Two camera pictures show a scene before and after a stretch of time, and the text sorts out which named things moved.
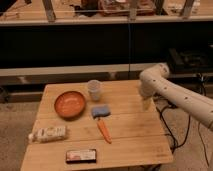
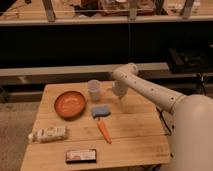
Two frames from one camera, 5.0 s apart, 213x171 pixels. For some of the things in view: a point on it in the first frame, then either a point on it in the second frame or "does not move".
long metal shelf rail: [72, 69] does not move
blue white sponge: [102, 110] does not move
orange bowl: [69, 105] does not move
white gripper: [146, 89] → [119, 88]
